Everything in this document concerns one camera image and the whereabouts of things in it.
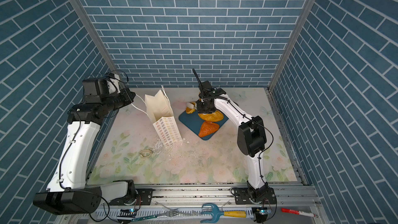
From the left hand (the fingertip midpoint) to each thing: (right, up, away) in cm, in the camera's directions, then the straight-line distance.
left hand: (136, 92), depth 70 cm
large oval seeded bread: (+38, -14, +28) cm, 49 cm away
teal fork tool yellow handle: (+37, -54, -2) cm, 65 cm away
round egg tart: (+21, -11, +32) cm, 40 cm away
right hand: (+27, -9, +21) cm, 36 cm away
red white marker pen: (+74, -55, -1) cm, 92 cm away
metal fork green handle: (+16, -55, -1) cm, 57 cm away
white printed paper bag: (+4, -10, +22) cm, 24 cm away
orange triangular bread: (+33, -21, +23) cm, 45 cm away
